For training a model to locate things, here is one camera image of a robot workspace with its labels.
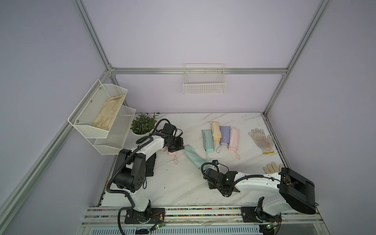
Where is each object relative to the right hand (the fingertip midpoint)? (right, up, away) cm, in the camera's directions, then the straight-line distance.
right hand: (213, 181), depth 86 cm
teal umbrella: (-12, +14, +4) cm, 19 cm away
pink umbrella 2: (-26, +14, +9) cm, 31 cm away
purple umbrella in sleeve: (+10, +26, +15) cm, 32 cm away
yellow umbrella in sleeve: (+5, +28, +18) cm, 33 cm away
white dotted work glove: (+40, +21, +16) cm, 48 cm away
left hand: (-19, +19, +6) cm, 27 cm away
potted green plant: (-43, +34, +2) cm, 55 cm away
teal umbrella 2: (-2, +26, +17) cm, 31 cm away
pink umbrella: (+16, +23, +14) cm, 32 cm away
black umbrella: (-39, +9, +2) cm, 40 cm away
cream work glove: (+38, +7, +5) cm, 39 cm away
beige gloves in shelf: (-60, +40, -8) cm, 72 cm away
